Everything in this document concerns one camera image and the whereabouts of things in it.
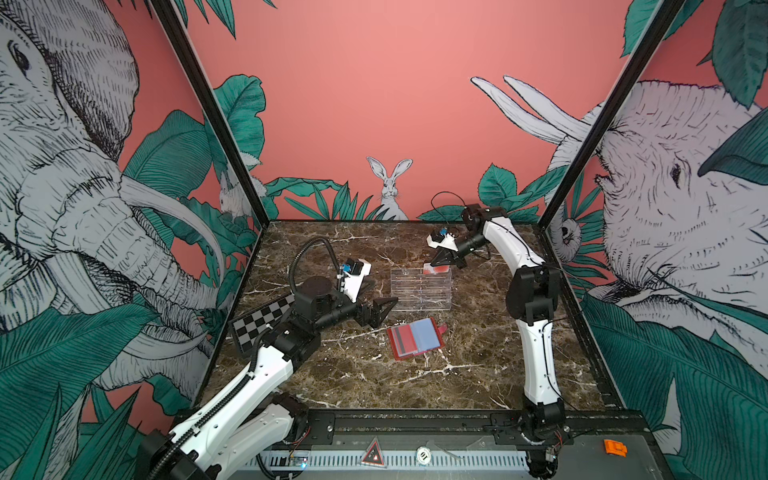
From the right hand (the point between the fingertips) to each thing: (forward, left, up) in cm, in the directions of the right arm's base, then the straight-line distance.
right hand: (433, 256), depth 93 cm
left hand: (-20, +14, +13) cm, 28 cm away
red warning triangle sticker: (-51, +17, -12) cm, 55 cm away
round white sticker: (-51, +5, -13) cm, 53 cm away
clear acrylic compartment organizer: (-4, +6, -14) cm, 16 cm away
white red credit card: (-2, +1, -4) cm, 5 cm away
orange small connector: (-49, -41, -12) cm, 65 cm away
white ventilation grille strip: (-52, +12, -14) cm, 55 cm away
